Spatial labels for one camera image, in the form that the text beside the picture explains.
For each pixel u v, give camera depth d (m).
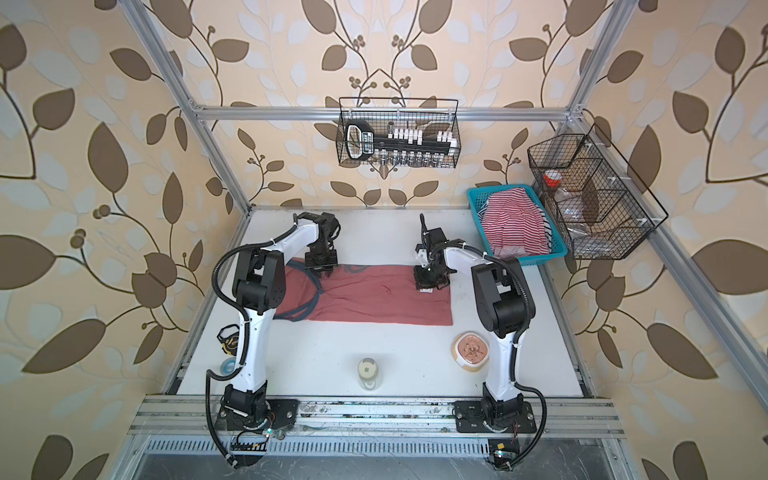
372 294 0.95
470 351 0.83
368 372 0.72
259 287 0.61
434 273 0.85
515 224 1.06
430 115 0.91
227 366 0.83
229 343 0.84
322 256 0.89
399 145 0.84
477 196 1.16
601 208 0.73
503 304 0.54
